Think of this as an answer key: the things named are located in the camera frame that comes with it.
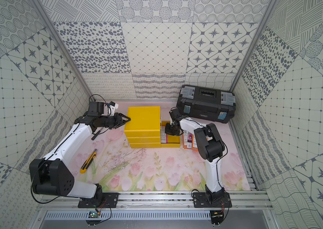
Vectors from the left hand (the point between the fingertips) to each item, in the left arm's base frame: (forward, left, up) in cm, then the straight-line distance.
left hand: (127, 118), depth 82 cm
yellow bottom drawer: (-3, -27, -21) cm, 35 cm away
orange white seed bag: (-6, -41, -21) cm, 47 cm away
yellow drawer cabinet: (-8, -11, 0) cm, 13 cm away
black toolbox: (+18, -50, -5) cm, 53 cm away
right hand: (+3, -23, -21) cm, 31 cm away
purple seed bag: (+1, -21, -21) cm, 30 cm away
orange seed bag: (0, -36, -22) cm, 42 cm away
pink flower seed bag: (-1, -39, -23) cm, 45 cm away
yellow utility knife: (-18, +25, -21) cm, 37 cm away
